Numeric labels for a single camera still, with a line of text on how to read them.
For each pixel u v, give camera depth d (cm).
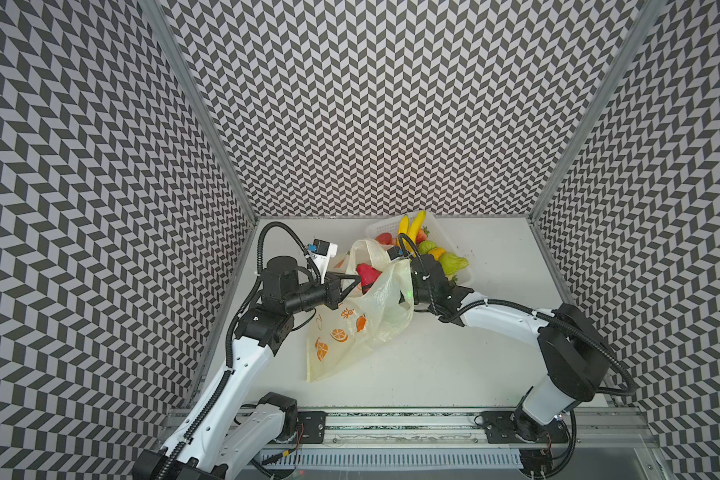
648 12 67
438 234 104
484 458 77
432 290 64
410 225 102
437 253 97
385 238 100
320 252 63
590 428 75
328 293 60
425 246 102
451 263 92
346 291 66
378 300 63
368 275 74
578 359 44
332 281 60
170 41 75
